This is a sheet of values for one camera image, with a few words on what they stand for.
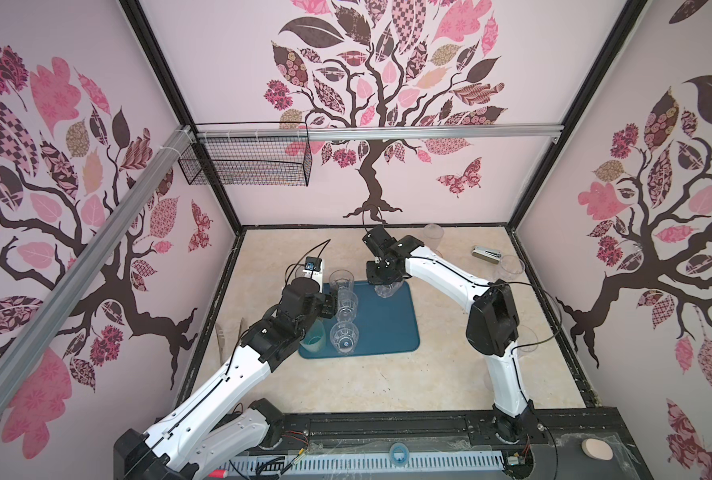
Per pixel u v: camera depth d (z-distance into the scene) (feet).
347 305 3.12
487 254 3.59
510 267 3.43
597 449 2.30
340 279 3.24
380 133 2.93
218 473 2.27
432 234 3.60
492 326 1.80
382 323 3.08
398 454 2.32
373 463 2.29
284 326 1.78
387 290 3.13
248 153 3.11
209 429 1.42
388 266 2.15
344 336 2.92
